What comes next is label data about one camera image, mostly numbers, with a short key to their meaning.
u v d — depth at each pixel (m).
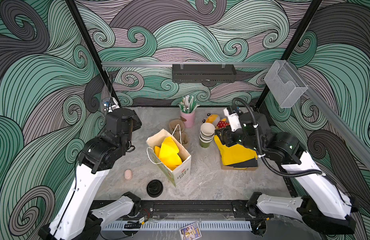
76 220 0.34
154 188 0.78
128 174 0.84
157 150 0.74
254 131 0.39
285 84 0.78
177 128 1.02
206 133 0.81
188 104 1.01
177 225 0.70
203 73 0.96
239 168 0.85
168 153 0.69
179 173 0.65
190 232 0.66
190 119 1.02
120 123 0.39
